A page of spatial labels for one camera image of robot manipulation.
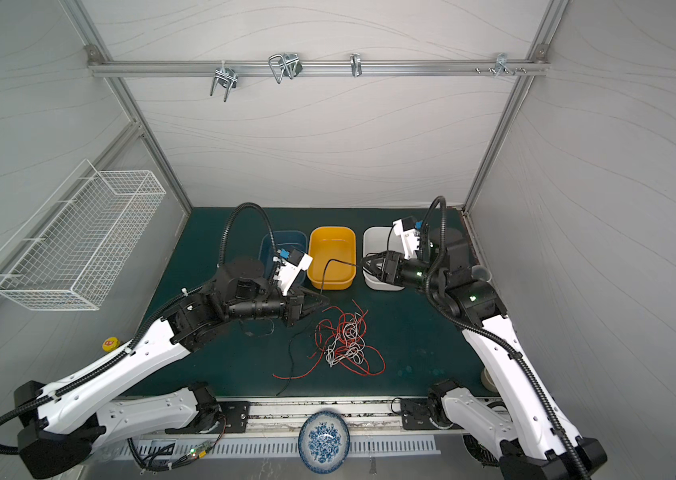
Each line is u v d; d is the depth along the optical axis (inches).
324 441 27.6
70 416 15.3
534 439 14.6
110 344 26.6
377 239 41.2
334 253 40.1
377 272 25.9
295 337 33.3
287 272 22.2
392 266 22.2
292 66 28.9
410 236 23.8
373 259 23.6
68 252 26.6
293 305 21.1
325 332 34.6
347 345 32.9
